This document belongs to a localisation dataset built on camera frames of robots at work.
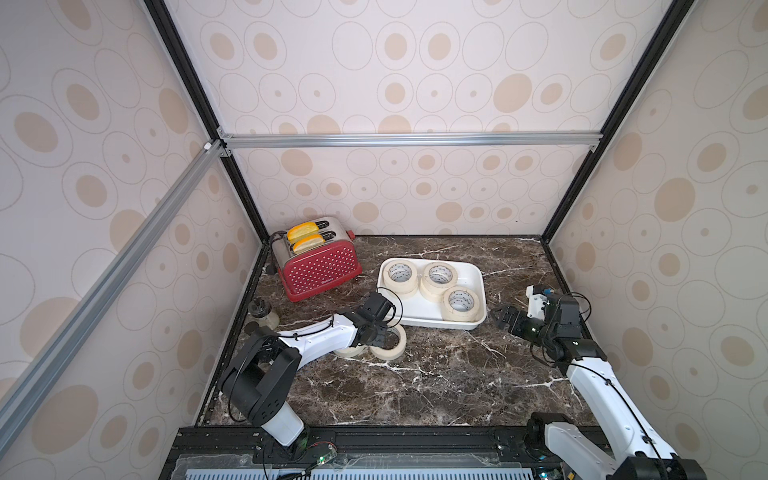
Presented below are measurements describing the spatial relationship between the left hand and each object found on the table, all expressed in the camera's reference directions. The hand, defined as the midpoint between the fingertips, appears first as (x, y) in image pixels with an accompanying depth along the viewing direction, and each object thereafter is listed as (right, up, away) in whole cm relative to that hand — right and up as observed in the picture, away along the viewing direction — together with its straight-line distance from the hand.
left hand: (383, 332), depth 90 cm
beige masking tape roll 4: (+25, +5, 0) cm, 26 cm away
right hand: (+34, +6, -7) cm, 35 cm away
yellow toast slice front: (-23, +27, 0) cm, 35 cm away
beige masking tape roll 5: (+6, +12, +11) cm, 18 cm away
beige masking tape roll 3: (+3, -6, -2) cm, 7 cm away
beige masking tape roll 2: (+18, +16, +15) cm, 28 cm away
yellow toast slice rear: (-25, +31, +2) cm, 40 cm away
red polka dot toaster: (-23, +18, +4) cm, 30 cm away
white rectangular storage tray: (+11, +5, +10) cm, 16 cm away
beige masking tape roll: (-9, -5, -2) cm, 11 cm away
